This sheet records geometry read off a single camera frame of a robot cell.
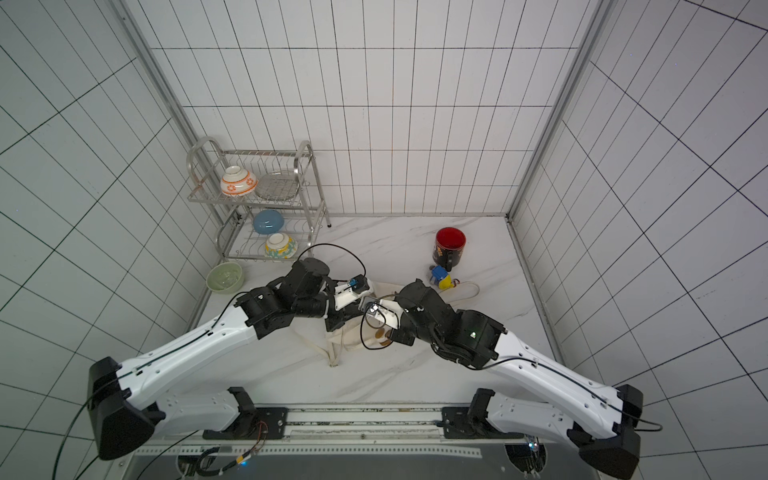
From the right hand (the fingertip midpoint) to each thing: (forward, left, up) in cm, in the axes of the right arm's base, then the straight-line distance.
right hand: (376, 308), depth 68 cm
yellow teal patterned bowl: (+29, +36, -15) cm, 49 cm away
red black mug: (+31, -21, -15) cm, 41 cm away
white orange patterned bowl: (+35, +45, +8) cm, 57 cm away
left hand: (+2, +6, -5) cm, 8 cm away
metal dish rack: (+32, +54, -16) cm, 65 cm away
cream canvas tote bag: (-4, +7, -5) cm, 10 cm away
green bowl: (+18, +54, -20) cm, 60 cm away
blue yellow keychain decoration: (+22, -18, -19) cm, 34 cm away
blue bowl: (+39, +44, -14) cm, 61 cm away
